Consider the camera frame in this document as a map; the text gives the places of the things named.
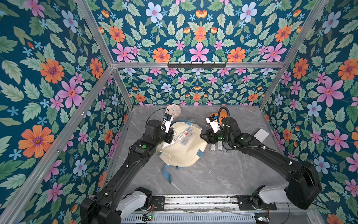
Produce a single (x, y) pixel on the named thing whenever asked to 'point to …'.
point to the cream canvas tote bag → (185, 148)
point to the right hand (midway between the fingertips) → (206, 129)
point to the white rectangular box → (261, 135)
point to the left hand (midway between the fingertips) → (174, 127)
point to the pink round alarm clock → (173, 109)
